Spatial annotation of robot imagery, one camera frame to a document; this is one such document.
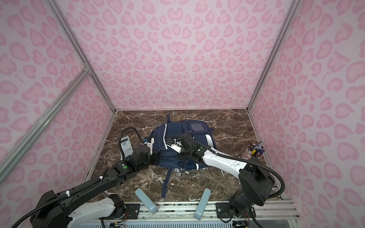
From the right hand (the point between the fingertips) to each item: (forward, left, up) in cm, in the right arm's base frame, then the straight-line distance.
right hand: (178, 146), depth 84 cm
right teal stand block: (-27, -15, -9) cm, 32 cm away
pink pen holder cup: (-1, -43, 0) cm, 43 cm away
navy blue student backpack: (-6, +6, -2) cm, 8 cm away
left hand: (-4, +9, +1) cm, 10 cm away
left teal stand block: (-30, +11, -8) cm, 33 cm away
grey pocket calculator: (+6, +37, -12) cm, 39 cm away
